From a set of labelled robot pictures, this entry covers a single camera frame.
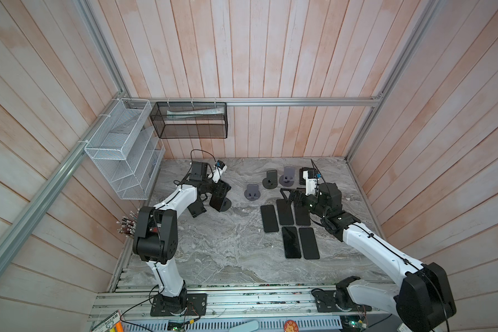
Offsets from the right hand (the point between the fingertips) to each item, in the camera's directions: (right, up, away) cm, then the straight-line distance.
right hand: (288, 188), depth 82 cm
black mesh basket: (-46, +34, +23) cm, 61 cm away
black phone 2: (+2, -12, +16) cm, 20 cm away
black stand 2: (-41, -10, +16) cm, 45 cm away
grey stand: (-14, -3, +19) cm, 24 cm away
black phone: (+3, -24, +7) cm, 25 cm away
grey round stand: (-4, +2, +25) cm, 25 cm away
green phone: (-6, -16, +14) cm, 22 cm away
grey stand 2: (-27, -9, +19) cm, 34 cm away
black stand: (+6, +6, -11) cm, 14 cm away
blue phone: (-29, -6, +7) cm, 31 cm away
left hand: (-28, +1, +14) cm, 31 cm away
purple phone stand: (+5, +4, +24) cm, 25 cm away
